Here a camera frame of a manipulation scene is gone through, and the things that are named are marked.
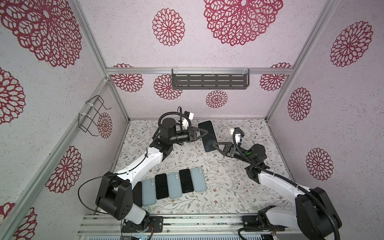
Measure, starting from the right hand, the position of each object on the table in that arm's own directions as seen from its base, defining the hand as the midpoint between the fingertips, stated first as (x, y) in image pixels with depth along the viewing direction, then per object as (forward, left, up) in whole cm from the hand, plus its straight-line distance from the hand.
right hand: (213, 144), depth 68 cm
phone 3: (-5, +14, -31) cm, 34 cm away
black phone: (-15, +40, -29) cm, 52 cm away
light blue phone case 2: (-8, +21, -30) cm, 38 cm away
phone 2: (-10, +28, -29) cm, 41 cm away
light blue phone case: (-13, +34, -29) cm, 47 cm away
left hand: (+6, +3, +1) cm, 6 cm away
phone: (+3, +2, +1) cm, 4 cm away
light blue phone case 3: (-3, +7, -31) cm, 32 cm away
